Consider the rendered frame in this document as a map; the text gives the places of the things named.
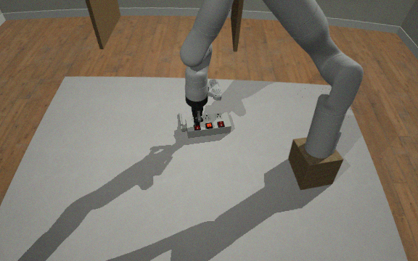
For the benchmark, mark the grey power strip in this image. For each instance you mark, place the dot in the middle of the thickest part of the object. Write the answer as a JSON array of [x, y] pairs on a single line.
[[212, 124]]

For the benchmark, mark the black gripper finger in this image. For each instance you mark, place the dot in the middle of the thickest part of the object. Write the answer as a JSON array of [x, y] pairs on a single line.
[[197, 118]]

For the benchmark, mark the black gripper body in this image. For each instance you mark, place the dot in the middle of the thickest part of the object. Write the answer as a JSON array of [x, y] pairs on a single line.
[[197, 105]]

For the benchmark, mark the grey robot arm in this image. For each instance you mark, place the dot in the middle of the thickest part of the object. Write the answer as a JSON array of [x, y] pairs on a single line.
[[308, 26]]

